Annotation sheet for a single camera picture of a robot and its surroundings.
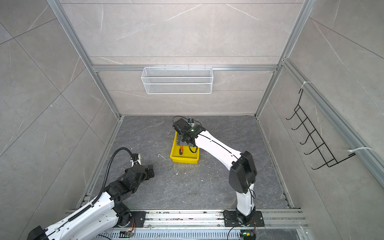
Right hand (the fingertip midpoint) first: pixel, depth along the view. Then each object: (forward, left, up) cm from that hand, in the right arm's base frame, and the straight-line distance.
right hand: (187, 139), depth 86 cm
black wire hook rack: (-22, -60, +15) cm, 65 cm away
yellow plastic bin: (-2, -1, -14) cm, 15 cm away
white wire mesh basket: (+41, +7, +14) cm, 44 cm away
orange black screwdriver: (+1, +5, -14) cm, 15 cm away
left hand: (-12, +24, -6) cm, 27 cm away
